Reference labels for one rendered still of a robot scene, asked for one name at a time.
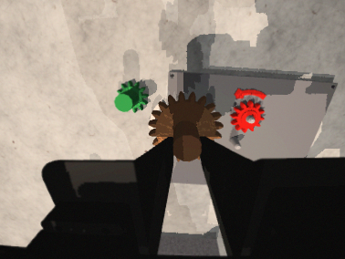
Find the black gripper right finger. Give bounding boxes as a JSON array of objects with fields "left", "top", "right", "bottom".
[{"left": 200, "top": 136, "right": 345, "bottom": 256}]

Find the brown gear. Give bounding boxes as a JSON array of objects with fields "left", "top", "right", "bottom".
[{"left": 148, "top": 91, "right": 224, "bottom": 162}]

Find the red curved arrow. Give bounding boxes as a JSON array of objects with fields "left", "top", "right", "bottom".
[{"left": 234, "top": 88, "right": 266, "bottom": 100}]

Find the green gear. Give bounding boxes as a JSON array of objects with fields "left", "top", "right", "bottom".
[{"left": 114, "top": 80, "right": 149, "bottom": 113}]

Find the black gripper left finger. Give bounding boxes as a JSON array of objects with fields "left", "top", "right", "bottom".
[{"left": 41, "top": 137, "right": 173, "bottom": 254}]

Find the red gear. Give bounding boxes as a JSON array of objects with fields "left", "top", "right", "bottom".
[{"left": 230, "top": 100, "right": 264, "bottom": 133}]

